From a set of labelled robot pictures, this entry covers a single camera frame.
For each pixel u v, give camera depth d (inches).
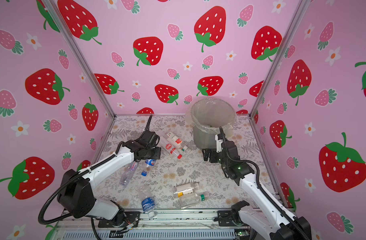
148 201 29.4
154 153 30.1
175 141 38.6
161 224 28.8
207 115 39.4
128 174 34.9
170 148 37.7
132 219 29.4
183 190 31.9
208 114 39.0
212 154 27.6
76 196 16.4
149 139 26.2
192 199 31.5
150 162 31.8
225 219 28.9
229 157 22.6
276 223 16.0
